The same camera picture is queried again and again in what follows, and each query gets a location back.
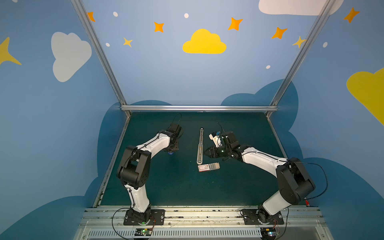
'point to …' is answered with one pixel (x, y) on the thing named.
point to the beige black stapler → (200, 148)
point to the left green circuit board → (143, 232)
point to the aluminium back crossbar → (199, 108)
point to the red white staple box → (208, 167)
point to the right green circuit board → (268, 231)
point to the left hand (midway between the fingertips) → (173, 147)
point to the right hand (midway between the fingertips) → (207, 150)
